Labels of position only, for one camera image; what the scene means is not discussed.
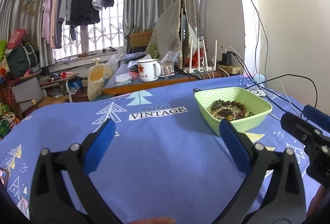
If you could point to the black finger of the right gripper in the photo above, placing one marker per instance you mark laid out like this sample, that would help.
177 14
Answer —
298 128

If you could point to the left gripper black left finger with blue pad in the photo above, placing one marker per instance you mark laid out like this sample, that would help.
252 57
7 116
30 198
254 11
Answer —
61 190

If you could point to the green plastic tray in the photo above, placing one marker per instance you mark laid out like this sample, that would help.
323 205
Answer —
243 109

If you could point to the white wifi router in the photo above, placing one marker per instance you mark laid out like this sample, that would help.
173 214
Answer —
197 61

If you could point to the blue printed tablecloth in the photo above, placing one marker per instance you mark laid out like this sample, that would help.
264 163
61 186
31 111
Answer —
164 160

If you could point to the beige patterned bag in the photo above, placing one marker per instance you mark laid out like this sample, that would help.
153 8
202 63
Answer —
98 76

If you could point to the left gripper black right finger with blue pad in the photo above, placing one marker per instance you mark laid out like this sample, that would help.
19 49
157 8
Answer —
272 191

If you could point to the dark green duffel bag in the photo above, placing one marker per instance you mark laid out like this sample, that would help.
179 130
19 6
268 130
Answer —
21 59

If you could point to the hanging dark jacket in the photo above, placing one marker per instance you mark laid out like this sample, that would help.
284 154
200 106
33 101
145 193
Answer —
83 13

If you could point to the white enamel mug red star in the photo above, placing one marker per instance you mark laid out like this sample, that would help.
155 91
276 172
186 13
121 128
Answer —
149 70

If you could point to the clear plastic bag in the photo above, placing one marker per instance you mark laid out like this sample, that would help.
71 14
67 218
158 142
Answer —
168 63

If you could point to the black power adapter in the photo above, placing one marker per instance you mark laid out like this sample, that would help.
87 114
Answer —
226 59

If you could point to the grey cloth covered monitor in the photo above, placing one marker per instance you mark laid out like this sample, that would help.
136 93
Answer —
166 42

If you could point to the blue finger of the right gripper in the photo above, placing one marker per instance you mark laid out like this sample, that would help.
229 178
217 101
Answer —
319 118

